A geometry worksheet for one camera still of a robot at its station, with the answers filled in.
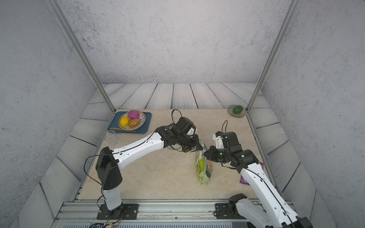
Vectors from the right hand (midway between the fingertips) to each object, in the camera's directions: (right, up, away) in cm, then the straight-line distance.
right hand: (206, 153), depth 74 cm
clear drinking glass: (-64, +5, +29) cm, 71 cm away
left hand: (0, +2, -1) cm, 2 cm away
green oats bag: (-1, -7, +1) cm, 7 cm away
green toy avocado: (+32, +26, +44) cm, 60 cm away
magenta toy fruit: (-51, +22, +37) cm, 67 cm away
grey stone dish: (+26, +24, +45) cm, 58 cm away
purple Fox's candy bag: (+22, -18, +9) cm, 30 cm away
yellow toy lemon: (-56, +16, +34) cm, 67 cm away
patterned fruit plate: (-45, +18, +40) cm, 63 cm away
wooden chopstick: (-56, +10, +31) cm, 65 cm away
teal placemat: (-40, +11, +34) cm, 54 cm away
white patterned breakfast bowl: (-15, +5, -10) cm, 19 cm away
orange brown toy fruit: (-50, +15, +34) cm, 62 cm away
